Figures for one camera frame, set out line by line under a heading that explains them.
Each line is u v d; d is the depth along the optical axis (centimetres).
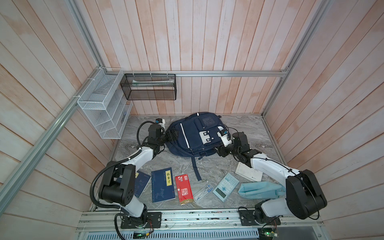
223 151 78
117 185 46
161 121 83
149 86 90
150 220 73
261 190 77
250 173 88
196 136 102
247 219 73
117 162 48
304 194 43
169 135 80
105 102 69
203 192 82
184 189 83
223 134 76
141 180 86
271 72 95
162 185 84
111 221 73
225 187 83
